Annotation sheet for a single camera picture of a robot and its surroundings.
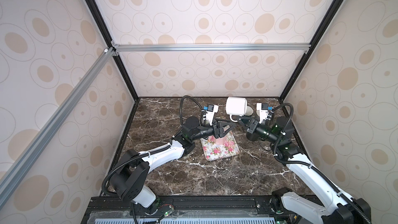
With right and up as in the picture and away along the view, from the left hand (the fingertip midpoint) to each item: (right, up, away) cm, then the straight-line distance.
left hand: (236, 126), depth 67 cm
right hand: (+4, +3, +4) cm, 6 cm away
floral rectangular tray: (-8, -17, +25) cm, 32 cm away
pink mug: (-4, -11, +26) cm, 28 cm away
